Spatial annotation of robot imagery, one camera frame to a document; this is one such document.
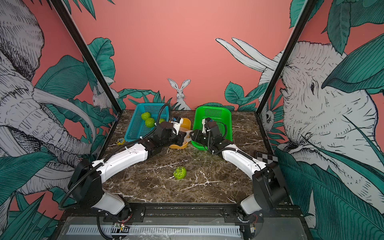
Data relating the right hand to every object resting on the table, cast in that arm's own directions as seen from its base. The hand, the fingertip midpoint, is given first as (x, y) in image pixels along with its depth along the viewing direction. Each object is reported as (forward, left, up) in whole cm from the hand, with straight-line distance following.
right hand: (189, 132), depth 83 cm
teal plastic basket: (+14, +39, -15) cm, 44 cm away
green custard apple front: (-18, +5, -14) cm, 23 cm away
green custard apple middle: (+18, +30, -12) cm, 37 cm away
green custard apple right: (+21, +22, -13) cm, 33 cm away
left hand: (-1, +1, +1) cm, 2 cm away
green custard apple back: (+26, +35, -14) cm, 46 cm away
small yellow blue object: (+5, +48, -18) cm, 52 cm away
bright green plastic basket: (+28, -24, -14) cm, 39 cm away
